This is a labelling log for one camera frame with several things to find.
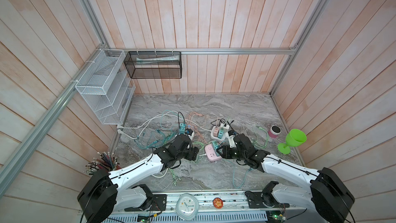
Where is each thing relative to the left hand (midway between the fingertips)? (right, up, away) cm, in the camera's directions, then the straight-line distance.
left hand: (192, 151), depth 82 cm
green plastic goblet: (+54, +8, -4) cm, 54 cm away
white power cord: (-48, +11, +19) cm, 52 cm away
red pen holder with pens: (-44, -3, -7) cm, 45 cm away
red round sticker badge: (+13, -23, -9) cm, 27 cm away
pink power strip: (+10, -3, +4) cm, 11 cm away
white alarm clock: (-2, -22, -12) cm, 26 cm away
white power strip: (+16, +8, +8) cm, 19 cm away
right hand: (+15, 0, +3) cm, 15 cm away
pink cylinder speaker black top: (+50, +9, +11) cm, 52 cm away
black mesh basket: (-27, +53, +21) cm, 63 cm away
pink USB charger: (+14, +9, +8) cm, 19 cm away
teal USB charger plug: (+13, +3, +3) cm, 14 cm away
